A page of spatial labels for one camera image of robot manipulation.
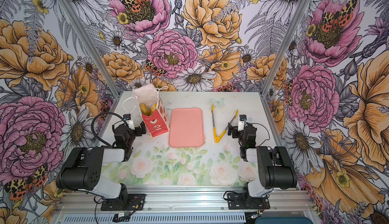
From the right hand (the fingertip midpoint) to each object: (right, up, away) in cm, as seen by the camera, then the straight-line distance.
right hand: (236, 124), depth 94 cm
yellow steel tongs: (-12, -8, 0) cm, 14 cm away
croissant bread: (-56, +9, 0) cm, 57 cm away
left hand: (-60, 0, 0) cm, 60 cm away
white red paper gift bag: (-46, +5, -13) cm, 48 cm away
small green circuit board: (-59, -41, -22) cm, 75 cm away
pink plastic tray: (-31, -3, +8) cm, 32 cm away
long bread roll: (-51, +11, +2) cm, 52 cm away
